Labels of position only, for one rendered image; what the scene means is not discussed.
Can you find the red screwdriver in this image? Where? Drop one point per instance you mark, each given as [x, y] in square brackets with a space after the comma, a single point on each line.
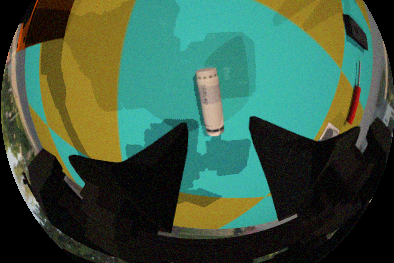
[355, 101]

